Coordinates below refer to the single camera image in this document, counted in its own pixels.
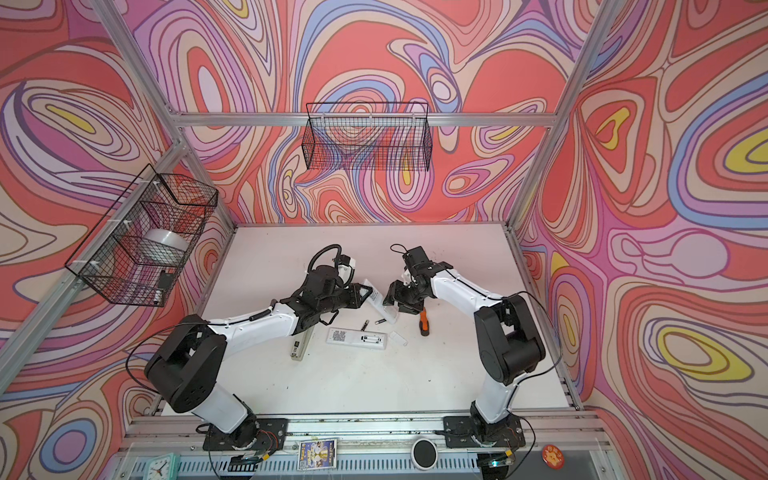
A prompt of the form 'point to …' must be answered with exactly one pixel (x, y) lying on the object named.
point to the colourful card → (317, 454)
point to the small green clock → (163, 467)
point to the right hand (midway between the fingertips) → (393, 310)
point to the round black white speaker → (424, 454)
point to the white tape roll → (168, 238)
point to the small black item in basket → (166, 281)
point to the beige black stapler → (300, 343)
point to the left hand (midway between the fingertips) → (374, 289)
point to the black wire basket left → (137, 250)
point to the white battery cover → (394, 335)
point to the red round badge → (552, 456)
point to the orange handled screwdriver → (424, 322)
